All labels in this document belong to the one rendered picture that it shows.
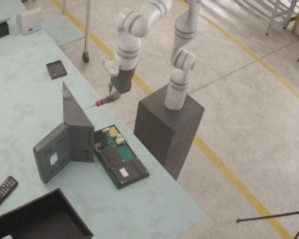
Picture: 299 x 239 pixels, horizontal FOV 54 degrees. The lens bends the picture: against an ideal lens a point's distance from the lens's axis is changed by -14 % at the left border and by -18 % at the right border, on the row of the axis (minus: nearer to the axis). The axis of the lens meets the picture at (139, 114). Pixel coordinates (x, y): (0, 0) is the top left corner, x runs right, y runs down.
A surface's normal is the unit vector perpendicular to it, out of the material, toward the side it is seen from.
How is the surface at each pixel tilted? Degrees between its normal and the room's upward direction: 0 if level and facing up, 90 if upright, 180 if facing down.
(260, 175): 0
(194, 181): 0
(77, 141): 90
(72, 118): 0
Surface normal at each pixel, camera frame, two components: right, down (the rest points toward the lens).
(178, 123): 0.12, -0.67
